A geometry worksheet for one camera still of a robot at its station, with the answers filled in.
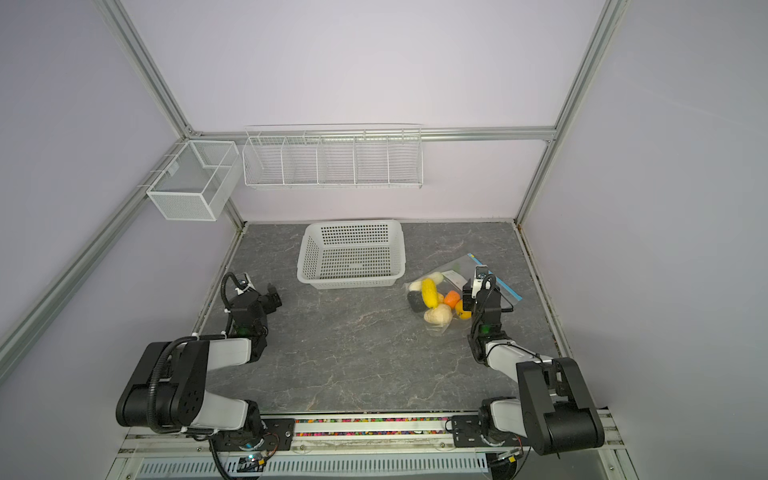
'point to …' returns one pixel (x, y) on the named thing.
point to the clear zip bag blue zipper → (438, 293)
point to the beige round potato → (441, 314)
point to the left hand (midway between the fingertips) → (258, 291)
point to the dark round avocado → (416, 301)
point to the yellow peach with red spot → (463, 314)
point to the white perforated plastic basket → (352, 254)
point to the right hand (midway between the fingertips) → (484, 283)
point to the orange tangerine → (451, 298)
